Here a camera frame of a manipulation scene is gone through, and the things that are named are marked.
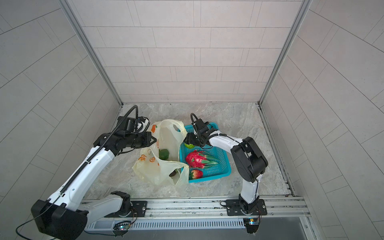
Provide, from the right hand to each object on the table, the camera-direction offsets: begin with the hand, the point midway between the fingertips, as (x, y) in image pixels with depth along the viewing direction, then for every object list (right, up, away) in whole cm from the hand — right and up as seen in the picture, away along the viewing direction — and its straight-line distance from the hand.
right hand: (189, 141), depth 91 cm
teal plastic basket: (+19, -14, -10) cm, 26 cm away
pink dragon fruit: (+7, -8, -12) cm, 16 cm away
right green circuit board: (+31, -34, -24) cm, 52 cm away
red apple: (+4, -15, -13) cm, 21 cm away
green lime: (-14, -6, -8) cm, 17 cm away
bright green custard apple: (0, -2, -5) cm, 5 cm away
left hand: (-14, +4, -16) cm, 22 cm away
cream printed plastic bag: (-12, -6, -24) cm, 28 cm away
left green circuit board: (-28, -33, -27) cm, 51 cm away
